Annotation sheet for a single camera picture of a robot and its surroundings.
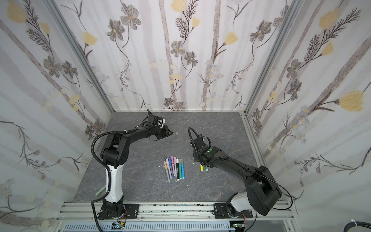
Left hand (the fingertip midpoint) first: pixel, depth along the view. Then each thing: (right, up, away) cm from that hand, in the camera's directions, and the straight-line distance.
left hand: (171, 129), depth 101 cm
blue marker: (+9, -25, -12) cm, 29 cm away
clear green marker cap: (+4, -3, +4) cm, 6 cm away
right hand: (+17, -12, -14) cm, 26 cm away
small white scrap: (-6, -24, -10) cm, 26 cm away
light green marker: (+24, -24, -12) cm, 36 cm away
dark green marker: (+7, -25, -12) cm, 29 cm away
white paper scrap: (+15, -22, -10) cm, 28 cm away
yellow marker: (+20, -24, -12) cm, 34 cm away
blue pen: (0, -21, -10) cm, 23 cm away
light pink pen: (-1, -22, -10) cm, 24 cm away
